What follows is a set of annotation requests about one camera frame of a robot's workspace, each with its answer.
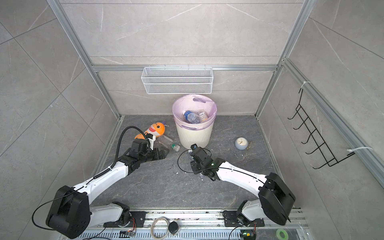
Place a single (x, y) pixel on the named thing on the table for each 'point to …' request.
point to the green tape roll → (279, 236)
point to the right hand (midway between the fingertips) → (195, 161)
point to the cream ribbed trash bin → (187, 136)
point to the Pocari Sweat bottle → (191, 117)
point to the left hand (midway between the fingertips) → (163, 148)
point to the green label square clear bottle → (176, 147)
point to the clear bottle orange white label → (203, 116)
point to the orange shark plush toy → (157, 129)
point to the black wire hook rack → (322, 147)
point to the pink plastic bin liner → (191, 102)
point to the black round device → (173, 227)
